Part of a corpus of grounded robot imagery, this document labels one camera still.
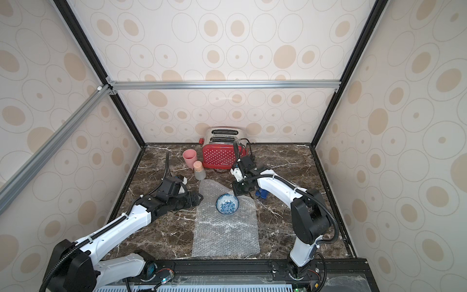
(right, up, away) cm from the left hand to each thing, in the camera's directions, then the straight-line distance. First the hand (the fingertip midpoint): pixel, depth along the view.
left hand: (202, 198), depth 82 cm
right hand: (+18, +3, +7) cm, 19 cm away
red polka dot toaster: (+6, +25, +15) cm, 29 cm away
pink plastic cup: (-11, +19, +22) cm, 31 cm away
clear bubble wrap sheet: (+6, -17, +1) cm, 18 cm away
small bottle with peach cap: (-5, +10, +17) cm, 20 cm away
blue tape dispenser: (+29, 0, +12) cm, 31 cm away
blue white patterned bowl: (+11, -5, +10) cm, 16 cm away
